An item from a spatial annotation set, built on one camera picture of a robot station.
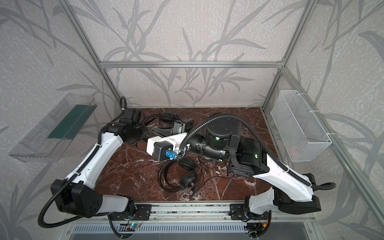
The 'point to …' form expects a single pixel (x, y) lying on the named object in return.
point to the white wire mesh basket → (302, 136)
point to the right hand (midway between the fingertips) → (159, 116)
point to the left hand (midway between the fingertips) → (148, 128)
